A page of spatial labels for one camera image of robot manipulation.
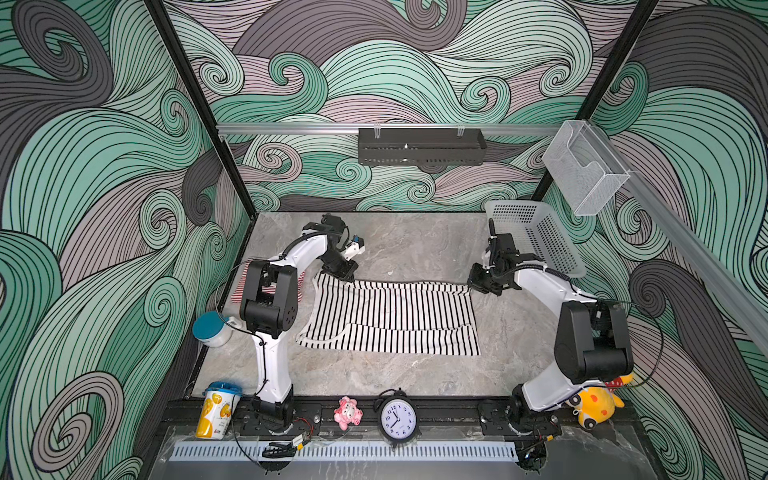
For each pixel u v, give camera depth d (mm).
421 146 951
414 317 1069
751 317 496
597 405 700
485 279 795
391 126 941
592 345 451
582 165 790
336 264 828
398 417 715
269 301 535
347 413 712
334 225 845
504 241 743
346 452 697
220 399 712
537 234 1131
